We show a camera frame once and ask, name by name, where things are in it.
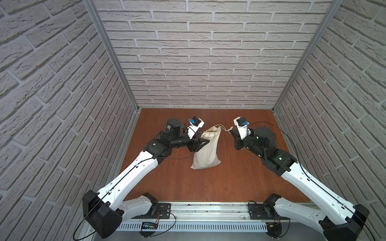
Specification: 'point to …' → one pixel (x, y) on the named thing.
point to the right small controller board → (274, 229)
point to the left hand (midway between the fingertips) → (203, 132)
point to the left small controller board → (149, 225)
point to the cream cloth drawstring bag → (208, 155)
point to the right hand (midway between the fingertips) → (227, 131)
